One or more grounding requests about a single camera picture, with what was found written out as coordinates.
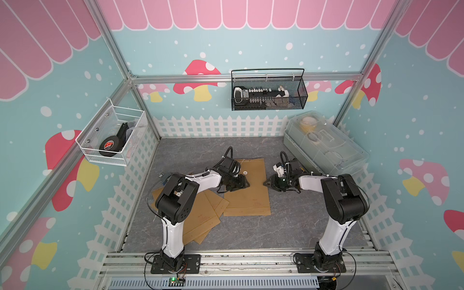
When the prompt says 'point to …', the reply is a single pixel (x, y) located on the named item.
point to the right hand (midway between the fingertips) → (265, 183)
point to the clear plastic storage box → (322, 146)
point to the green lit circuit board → (174, 281)
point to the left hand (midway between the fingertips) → (245, 188)
